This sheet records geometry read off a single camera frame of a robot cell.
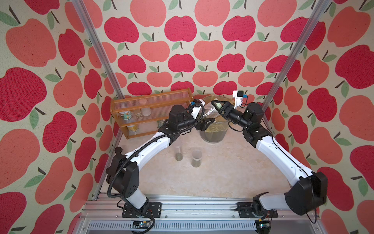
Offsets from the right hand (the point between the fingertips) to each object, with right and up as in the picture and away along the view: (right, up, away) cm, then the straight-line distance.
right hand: (214, 106), depth 69 cm
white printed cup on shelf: (-52, -3, +22) cm, 57 cm away
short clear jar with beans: (-8, -29, +13) cm, 33 cm away
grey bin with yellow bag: (+5, -13, +16) cm, 21 cm away
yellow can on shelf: (-52, -12, +34) cm, 63 cm away
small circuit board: (-36, -59, +2) cm, 69 cm away
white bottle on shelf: (-41, 0, +27) cm, 49 cm away
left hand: (-1, -5, +3) cm, 6 cm away
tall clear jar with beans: (-18, -28, +22) cm, 40 cm away
